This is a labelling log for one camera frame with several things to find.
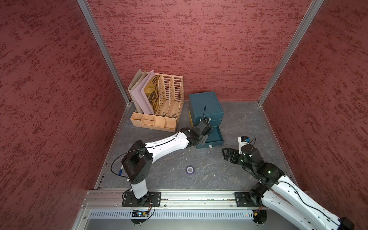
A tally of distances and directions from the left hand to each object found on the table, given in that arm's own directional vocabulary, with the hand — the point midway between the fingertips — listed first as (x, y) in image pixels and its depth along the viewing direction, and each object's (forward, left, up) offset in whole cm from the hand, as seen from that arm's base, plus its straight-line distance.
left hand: (199, 136), depth 85 cm
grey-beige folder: (+36, +41, +18) cm, 57 cm away
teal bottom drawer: (+4, -12, -11) cm, 17 cm away
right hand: (-11, -15, 0) cm, 19 cm away
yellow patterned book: (+32, +33, +8) cm, 47 cm away
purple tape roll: (-16, +6, -12) cm, 21 cm away
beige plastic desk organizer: (+42, +21, -2) cm, 47 cm away
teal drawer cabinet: (+18, -4, +9) cm, 21 cm away
